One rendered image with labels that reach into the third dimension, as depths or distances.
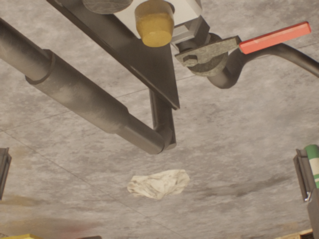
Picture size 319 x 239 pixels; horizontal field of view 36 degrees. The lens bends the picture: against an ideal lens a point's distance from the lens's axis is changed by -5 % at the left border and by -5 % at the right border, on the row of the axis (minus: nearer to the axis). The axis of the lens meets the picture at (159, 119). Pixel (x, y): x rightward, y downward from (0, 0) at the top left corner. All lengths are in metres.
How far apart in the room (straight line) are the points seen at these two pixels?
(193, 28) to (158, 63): 0.06
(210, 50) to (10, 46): 0.27
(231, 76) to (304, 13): 0.73
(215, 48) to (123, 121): 0.15
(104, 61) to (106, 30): 0.95
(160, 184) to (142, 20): 1.95
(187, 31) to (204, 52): 0.03
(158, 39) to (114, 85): 1.08
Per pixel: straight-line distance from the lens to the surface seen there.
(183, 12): 0.53
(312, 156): 2.33
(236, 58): 0.79
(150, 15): 0.49
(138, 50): 0.56
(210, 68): 0.64
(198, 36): 0.59
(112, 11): 0.44
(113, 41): 0.51
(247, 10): 1.34
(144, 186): 2.43
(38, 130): 1.82
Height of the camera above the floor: 0.78
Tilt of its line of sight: 25 degrees down
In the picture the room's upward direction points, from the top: 172 degrees clockwise
